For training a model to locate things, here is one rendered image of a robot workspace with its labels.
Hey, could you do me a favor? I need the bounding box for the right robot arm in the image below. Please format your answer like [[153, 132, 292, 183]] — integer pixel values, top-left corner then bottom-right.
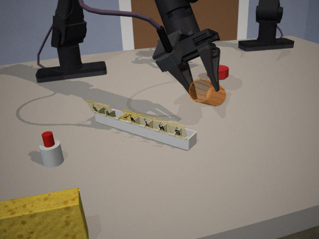
[[35, 0, 198, 79]]

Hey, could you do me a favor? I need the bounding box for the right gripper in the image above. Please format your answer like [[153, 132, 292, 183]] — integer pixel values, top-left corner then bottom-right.
[[152, 7, 220, 93]]

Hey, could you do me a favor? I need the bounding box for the white weekly pill organiser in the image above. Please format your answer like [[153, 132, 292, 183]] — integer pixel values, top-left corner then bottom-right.
[[86, 100, 197, 150]]

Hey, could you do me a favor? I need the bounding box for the red short cylinder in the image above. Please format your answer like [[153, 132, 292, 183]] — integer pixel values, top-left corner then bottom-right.
[[218, 65, 229, 80]]

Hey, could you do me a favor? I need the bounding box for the orange translucent pill bottle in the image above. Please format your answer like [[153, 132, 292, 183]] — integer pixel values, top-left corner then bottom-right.
[[189, 78, 226, 107]]

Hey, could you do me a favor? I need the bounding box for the grey cylinder with red top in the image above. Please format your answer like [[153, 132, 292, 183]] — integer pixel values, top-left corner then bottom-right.
[[39, 131, 64, 168]]

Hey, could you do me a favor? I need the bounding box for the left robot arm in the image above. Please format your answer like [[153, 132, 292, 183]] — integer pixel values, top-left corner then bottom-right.
[[238, 0, 294, 48]]

